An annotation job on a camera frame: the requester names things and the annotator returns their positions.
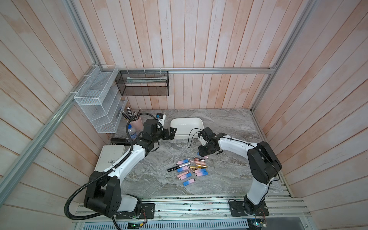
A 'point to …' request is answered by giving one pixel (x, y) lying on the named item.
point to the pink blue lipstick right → (200, 170)
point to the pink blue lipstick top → (180, 162)
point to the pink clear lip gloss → (198, 159)
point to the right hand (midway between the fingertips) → (201, 151)
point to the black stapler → (120, 141)
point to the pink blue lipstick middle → (178, 175)
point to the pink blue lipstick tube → (182, 169)
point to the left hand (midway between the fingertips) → (169, 130)
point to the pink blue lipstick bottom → (188, 181)
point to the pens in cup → (129, 114)
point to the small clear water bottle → (132, 132)
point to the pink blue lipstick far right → (202, 173)
